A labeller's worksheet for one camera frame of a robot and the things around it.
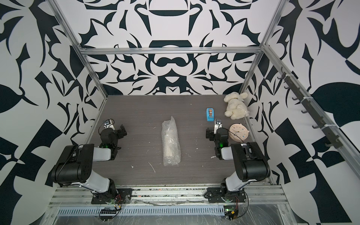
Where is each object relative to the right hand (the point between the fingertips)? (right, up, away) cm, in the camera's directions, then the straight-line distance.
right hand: (216, 125), depth 95 cm
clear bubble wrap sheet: (-30, -9, -8) cm, 32 cm away
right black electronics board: (+1, -41, -24) cm, 47 cm away
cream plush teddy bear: (+16, +12, +4) cm, 20 cm away
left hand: (-68, 0, -2) cm, 68 cm away
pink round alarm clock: (+17, -4, +2) cm, 17 cm away
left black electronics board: (-62, -43, -23) cm, 78 cm away
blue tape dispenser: (-2, +7, +10) cm, 12 cm away
